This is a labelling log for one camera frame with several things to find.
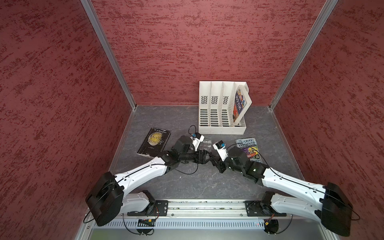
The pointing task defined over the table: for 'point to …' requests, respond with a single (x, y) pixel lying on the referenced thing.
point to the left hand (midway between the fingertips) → (208, 158)
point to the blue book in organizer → (242, 102)
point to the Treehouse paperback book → (249, 146)
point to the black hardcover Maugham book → (155, 141)
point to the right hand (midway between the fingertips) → (211, 161)
